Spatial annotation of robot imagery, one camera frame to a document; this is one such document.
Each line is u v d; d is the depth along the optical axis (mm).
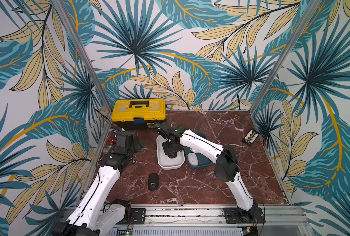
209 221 730
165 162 877
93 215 399
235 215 727
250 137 1032
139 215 734
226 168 527
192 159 907
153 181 829
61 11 679
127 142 577
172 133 636
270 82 1001
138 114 935
